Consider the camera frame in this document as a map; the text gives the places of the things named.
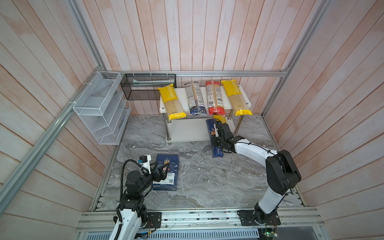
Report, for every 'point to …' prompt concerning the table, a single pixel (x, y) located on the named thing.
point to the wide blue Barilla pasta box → (170, 182)
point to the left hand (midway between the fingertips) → (164, 166)
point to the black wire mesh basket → (145, 86)
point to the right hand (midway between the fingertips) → (212, 137)
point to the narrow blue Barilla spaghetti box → (216, 151)
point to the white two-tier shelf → (191, 130)
